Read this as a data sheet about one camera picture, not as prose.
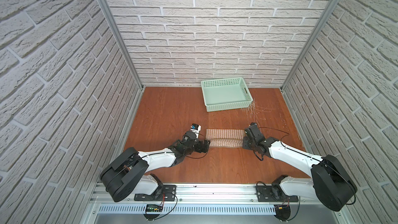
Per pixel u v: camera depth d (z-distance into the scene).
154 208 0.71
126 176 0.43
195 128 0.77
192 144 0.70
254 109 1.07
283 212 0.69
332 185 0.41
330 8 0.77
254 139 0.68
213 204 0.71
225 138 0.92
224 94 1.14
